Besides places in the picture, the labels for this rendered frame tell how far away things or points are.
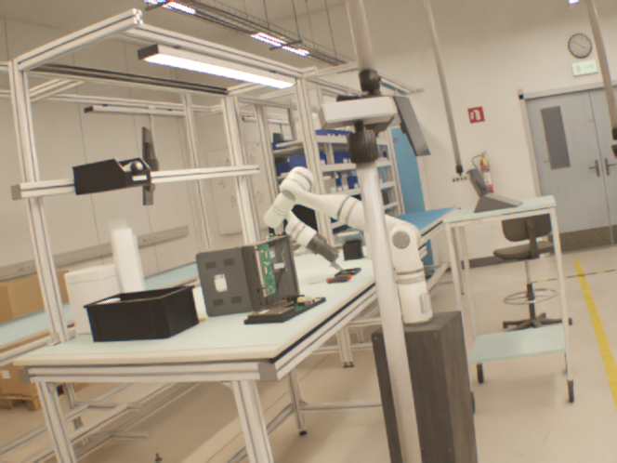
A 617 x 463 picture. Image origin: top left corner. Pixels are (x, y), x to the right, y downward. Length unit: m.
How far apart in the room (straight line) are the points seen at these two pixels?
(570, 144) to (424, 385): 6.63
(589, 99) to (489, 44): 1.49
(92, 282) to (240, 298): 0.49
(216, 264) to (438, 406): 0.84
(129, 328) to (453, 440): 1.09
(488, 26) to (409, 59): 1.16
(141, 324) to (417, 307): 0.88
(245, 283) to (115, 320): 0.43
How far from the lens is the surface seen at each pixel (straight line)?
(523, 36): 8.55
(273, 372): 1.52
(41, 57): 2.12
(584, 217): 8.54
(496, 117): 8.44
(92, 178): 2.16
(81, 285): 2.19
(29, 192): 2.05
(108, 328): 1.98
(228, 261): 2.04
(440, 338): 2.05
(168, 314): 1.87
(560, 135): 8.48
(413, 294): 2.12
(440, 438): 2.17
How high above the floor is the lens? 1.34
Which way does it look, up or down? 3 degrees down
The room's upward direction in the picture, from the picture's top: 10 degrees counter-clockwise
